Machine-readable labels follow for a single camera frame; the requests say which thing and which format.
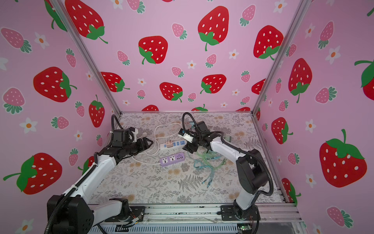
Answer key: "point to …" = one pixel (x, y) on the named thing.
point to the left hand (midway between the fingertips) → (149, 143)
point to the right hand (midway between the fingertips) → (186, 141)
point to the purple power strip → (172, 159)
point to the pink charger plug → (169, 144)
